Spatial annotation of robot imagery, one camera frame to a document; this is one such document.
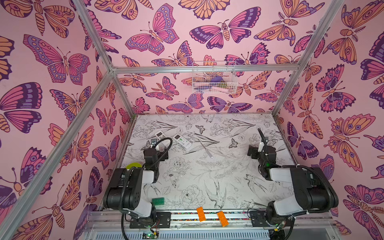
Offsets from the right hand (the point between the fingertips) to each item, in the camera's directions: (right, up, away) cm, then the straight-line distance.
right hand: (258, 144), depth 93 cm
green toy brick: (-59, -29, -15) cm, 67 cm away
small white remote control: (-65, +5, +13) cm, 66 cm away
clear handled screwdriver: (-32, -6, +6) cm, 33 cm away
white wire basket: (-28, +43, +3) cm, 51 cm away
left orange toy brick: (-37, -33, -18) cm, 53 cm away
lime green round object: (-78, -12, -4) cm, 79 cm away
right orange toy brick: (-26, -34, -20) cm, 48 cm away
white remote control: (-47, 0, +10) cm, 48 cm away
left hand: (-63, -1, +1) cm, 63 cm away
